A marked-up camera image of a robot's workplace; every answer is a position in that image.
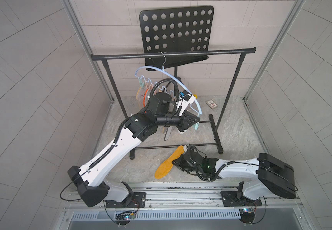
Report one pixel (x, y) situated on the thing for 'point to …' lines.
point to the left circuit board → (124, 219)
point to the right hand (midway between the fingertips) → (170, 164)
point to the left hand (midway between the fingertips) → (199, 119)
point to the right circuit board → (247, 215)
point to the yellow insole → (165, 166)
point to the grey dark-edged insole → (168, 132)
